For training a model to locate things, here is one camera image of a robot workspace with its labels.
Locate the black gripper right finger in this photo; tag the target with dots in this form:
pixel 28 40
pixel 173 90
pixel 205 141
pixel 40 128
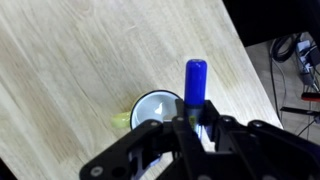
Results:
pixel 260 150

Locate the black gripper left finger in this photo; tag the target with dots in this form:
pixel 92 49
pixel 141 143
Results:
pixel 146 143

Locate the yellow enamel mug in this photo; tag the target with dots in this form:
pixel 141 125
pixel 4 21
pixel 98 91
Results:
pixel 150 107

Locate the blue marker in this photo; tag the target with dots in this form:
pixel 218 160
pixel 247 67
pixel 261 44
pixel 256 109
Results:
pixel 195 83

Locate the red and black tool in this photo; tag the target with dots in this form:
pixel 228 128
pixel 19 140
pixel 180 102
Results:
pixel 311 96

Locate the white power strip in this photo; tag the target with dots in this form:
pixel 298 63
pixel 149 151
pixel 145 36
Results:
pixel 306 63

